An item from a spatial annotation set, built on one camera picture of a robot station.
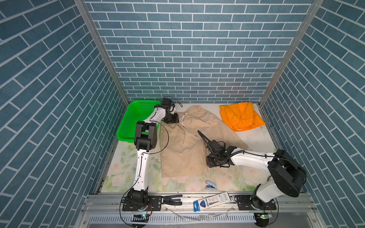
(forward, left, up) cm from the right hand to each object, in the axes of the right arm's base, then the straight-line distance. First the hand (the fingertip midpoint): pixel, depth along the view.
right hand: (207, 161), depth 88 cm
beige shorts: (+10, +16, +1) cm, 19 cm away
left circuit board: (-32, +34, -3) cm, 47 cm away
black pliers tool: (-23, +21, +1) cm, 31 cm away
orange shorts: (+37, -25, +3) cm, 44 cm away
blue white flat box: (-22, -2, 0) cm, 22 cm away
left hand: (+30, +24, +2) cm, 39 cm away
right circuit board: (-26, -29, -2) cm, 39 cm away
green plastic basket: (+36, +56, +4) cm, 66 cm away
